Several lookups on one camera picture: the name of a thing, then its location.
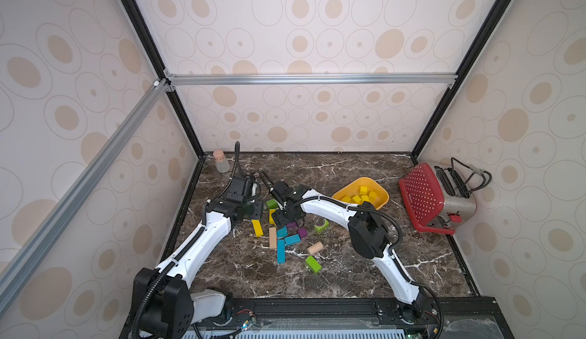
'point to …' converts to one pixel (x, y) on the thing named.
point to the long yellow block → (346, 198)
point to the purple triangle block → (291, 225)
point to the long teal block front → (281, 251)
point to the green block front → (313, 263)
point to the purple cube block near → (302, 232)
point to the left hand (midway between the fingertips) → (261, 204)
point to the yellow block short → (258, 228)
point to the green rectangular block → (272, 204)
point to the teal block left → (282, 232)
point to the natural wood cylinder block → (316, 248)
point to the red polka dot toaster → (439, 198)
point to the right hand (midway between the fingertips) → (292, 216)
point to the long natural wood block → (272, 237)
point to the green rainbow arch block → (320, 229)
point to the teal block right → (292, 239)
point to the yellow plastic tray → (353, 189)
